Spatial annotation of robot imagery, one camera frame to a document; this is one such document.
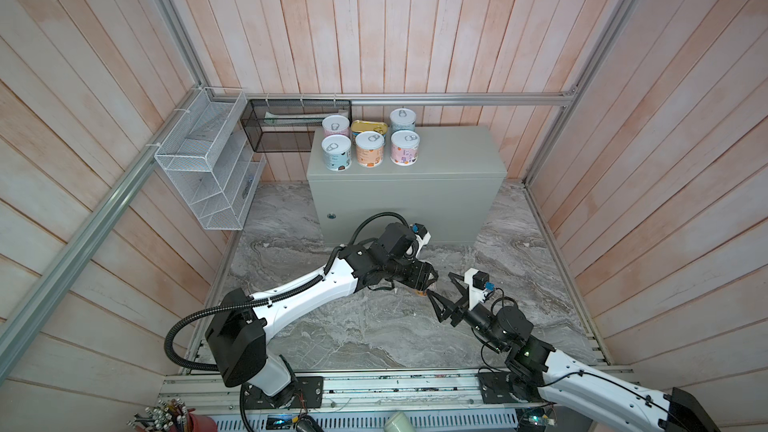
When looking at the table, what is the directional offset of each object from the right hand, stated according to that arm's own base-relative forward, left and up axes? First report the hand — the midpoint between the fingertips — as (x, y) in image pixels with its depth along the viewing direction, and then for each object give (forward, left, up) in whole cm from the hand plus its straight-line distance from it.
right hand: (439, 283), depth 75 cm
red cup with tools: (-30, +55, +3) cm, 62 cm away
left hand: (0, +4, +1) cm, 4 cm away
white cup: (-29, +11, -8) cm, 32 cm away
